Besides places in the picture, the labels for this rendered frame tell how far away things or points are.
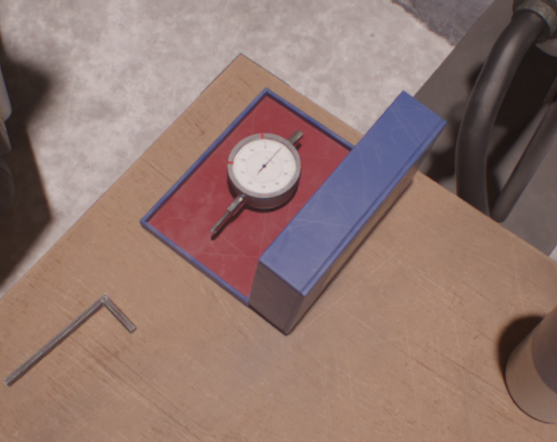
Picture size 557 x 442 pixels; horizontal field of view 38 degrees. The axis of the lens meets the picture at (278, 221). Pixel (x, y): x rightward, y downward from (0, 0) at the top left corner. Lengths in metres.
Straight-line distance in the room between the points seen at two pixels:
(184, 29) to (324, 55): 0.23
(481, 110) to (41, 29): 0.82
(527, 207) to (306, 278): 0.75
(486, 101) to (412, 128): 0.24
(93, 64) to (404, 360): 0.86
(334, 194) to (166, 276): 0.17
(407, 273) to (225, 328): 0.15
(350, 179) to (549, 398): 0.20
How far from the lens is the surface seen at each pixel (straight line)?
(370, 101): 1.27
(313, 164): 0.66
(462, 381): 0.62
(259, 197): 0.61
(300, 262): 0.50
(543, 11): 0.82
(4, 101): 1.22
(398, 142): 0.55
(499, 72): 0.79
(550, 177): 1.25
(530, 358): 0.56
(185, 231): 0.64
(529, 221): 1.21
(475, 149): 0.79
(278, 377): 0.60
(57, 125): 1.28
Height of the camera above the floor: 1.06
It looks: 65 degrees down
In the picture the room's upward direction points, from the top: straight up
